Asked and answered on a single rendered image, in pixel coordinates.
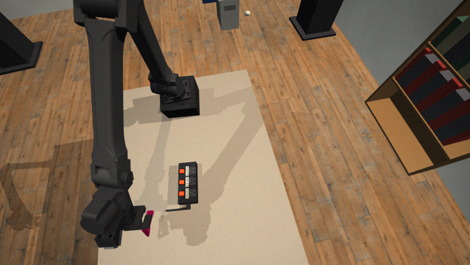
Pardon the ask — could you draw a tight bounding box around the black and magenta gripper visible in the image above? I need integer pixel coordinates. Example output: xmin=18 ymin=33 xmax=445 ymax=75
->
xmin=119 ymin=201 xmax=154 ymax=237

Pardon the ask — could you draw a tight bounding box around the black power strip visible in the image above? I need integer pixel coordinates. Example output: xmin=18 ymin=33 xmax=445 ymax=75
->
xmin=166 ymin=162 xmax=198 ymax=212

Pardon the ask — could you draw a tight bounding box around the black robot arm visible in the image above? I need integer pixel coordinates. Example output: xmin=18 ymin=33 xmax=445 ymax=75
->
xmin=73 ymin=0 xmax=191 ymax=249

